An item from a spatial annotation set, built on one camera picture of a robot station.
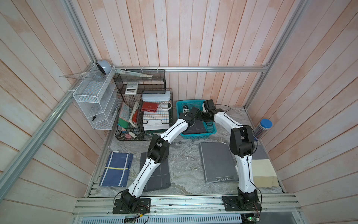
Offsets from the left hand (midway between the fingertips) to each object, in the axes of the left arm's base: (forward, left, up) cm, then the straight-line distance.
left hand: (188, 121), depth 103 cm
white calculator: (+15, +41, +20) cm, 48 cm away
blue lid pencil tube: (-13, -46, +14) cm, 50 cm away
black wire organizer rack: (-3, +33, +11) cm, 35 cm away
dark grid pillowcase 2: (-1, -9, -6) cm, 10 cm away
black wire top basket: (+25, +25, +15) cm, 38 cm away
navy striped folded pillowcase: (-34, +47, -6) cm, 58 cm away
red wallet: (-1, +27, +16) cm, 31 cm away
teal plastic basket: (-12, -13, +9) cm, 20 cm away
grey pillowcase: (-31, -18, -4) cm, 36 cm away
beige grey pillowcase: (-37, -46, -7) cm, 59 cm away
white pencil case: (+10, +24, +17) cm, 31 cm away
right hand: (+5, -7, +1) cm, 9 cm away
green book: (-3, +49, +1) cm, 49 cm away
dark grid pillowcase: (-40, +18, -5) cm, 45 cm away
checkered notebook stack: (-11, +20, +14) cm, 27 cm away
